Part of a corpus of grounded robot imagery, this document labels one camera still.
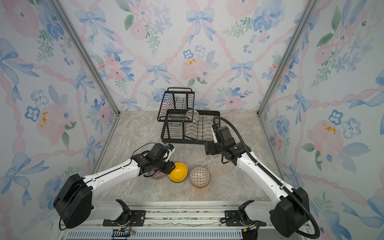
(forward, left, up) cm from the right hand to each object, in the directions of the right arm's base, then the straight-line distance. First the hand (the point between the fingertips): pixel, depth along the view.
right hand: (213, 143), depth 82 cm
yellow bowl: (-12, +19, -13) cm, 26 cm away
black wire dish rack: (+10, +17, +3) cm, 20 cm away
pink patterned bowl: (-12, +31, -15) cm, 36 cm away
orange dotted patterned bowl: (-13, +7, -16) cm, 22 cm away
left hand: (-8, +23, -10) cm, 26 cm away
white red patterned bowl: (+15, +11, +6) cm, 20 cm away
